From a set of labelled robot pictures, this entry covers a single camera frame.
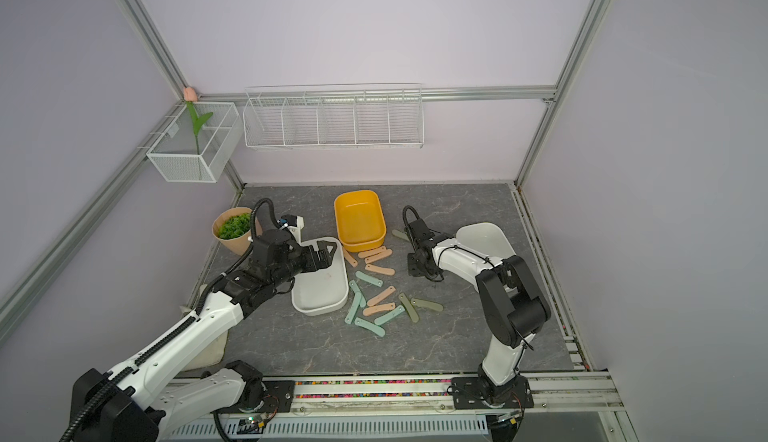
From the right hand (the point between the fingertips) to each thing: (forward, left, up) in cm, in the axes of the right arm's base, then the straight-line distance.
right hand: (419, 265), depth 94 cm
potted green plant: (+10, +59, +9) cm, 61 cm away
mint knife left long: (-13, +20, -1) cm, 24 cm away
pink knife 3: (-8, +10, -2) cm, 13 cm away
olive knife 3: (-12, -2, -3) cm, 12 cm away
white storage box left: (-8, +30, -1) cm, 31 cm away
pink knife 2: (0, +13, -3) cm, 13 cm away
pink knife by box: (+3, +22, -1) cm, 22 cm away
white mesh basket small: (+14, +64, +34) cm, 73 cm away
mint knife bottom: (-18, +15, -2) cm, 24 cm away
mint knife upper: (-3, +16, -2) cm, 17 cm away
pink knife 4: (-14, +13, -2) cm, 19 cm away
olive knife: (+14, +6, -4) cm, 16 cm away
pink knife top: (+7, +16, -3) cm, 17 cm away
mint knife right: (-15, +10, -2) cm, 18 cm away
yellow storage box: (+20, +21, -2) cm, 28 cm away
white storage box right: (+11, -24, -2) cm, 27 cm away
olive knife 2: (-13, +3, -2) cm, 14 cm away
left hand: (-4, +27, +17) cm, 32 cm away
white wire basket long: (+47, +29, +24) cm, 60 cm away
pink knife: (+5, +14, -2) cm, 15 cm away
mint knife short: (-7, +20, -2) cm, 21 cm away
